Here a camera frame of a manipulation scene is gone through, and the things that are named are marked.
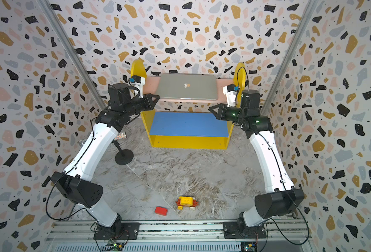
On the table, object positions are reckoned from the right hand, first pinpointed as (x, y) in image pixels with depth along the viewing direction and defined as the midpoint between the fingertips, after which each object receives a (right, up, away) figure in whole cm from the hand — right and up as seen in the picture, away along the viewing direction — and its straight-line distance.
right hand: (210, 109), depth 69 cm
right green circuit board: (+18, -63, +3) cm, 65 cm away
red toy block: (-24, -50, +11) cm, 57 cm away
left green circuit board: (-43, -62, +2) cm, 75 cm away
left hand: (-23, +7, +3) cm, 24 cm away
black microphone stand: (-51, -25, +29) cm, 64 cm away
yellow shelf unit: (-9, -5, +31) cm, 33 cm away
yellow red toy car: (-11, -44, +9) cm, 46 cm away
